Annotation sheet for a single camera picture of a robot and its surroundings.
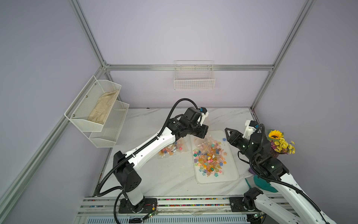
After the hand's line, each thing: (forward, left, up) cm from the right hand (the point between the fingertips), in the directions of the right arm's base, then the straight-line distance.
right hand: (227, 132), depth 71 cm
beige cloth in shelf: (+17, +70, +3) cm, 72 cm away
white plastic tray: (-12, -5, -27) cm, 30 cm away
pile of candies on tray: (-4, +6, -26) cm, 27 cm away
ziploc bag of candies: (+9, +24, -28) cm, 38 cm away
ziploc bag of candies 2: (+6, +10, -24) cm, 26 cm away
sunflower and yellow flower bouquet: (-5, -26, -4) cm, 27 cm away
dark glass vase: (-7, -26, -11) cm, 29 cm away
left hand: (+2, +11, -2) cm, 11 cm away
